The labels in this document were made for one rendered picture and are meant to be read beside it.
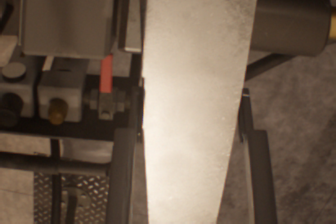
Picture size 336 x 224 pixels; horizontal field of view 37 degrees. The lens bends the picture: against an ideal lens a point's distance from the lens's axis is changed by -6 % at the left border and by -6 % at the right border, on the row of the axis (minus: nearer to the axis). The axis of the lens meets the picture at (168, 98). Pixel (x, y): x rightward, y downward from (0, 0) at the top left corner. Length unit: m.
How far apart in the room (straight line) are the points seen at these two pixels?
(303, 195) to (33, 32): 1.57
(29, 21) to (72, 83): 0.53
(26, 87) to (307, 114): 0.94
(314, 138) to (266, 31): 1.26
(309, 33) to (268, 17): 0.04
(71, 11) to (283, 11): 0.19
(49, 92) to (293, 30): 0.59
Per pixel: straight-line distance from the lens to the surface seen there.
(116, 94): 0.99
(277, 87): 1.55
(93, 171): 0.95
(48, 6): 0.46
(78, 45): 0.46
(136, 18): 0.35
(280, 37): 0.48
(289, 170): 1.81
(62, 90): 0.97
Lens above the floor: 1.20
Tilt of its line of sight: 51 degrees down
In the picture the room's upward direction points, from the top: 179 degrees counter-clockwise
